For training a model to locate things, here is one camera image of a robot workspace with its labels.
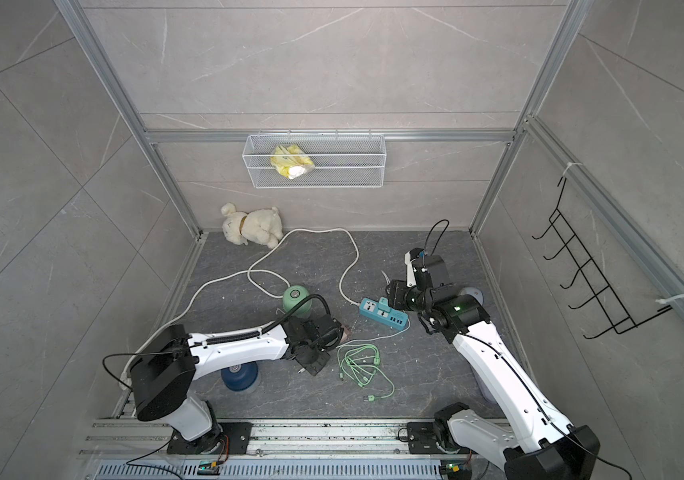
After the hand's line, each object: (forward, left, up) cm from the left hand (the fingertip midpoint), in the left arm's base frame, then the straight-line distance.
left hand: (320, 356), depth 84 cm
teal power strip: (+15, -16, -1) cm, 22 cm away
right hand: (+10, -21, +19) cm, 30 cm away
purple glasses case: (-9, -45, -2) cm, 46 cm away
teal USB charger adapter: (+15, -20, +3) cm, 25 cm away
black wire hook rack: (+6, -64, +28) cm, 70 cm away
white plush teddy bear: (+48, +23, +6) cm, 53 cm away
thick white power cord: (+33, +27, -3) cm, 43 cm away
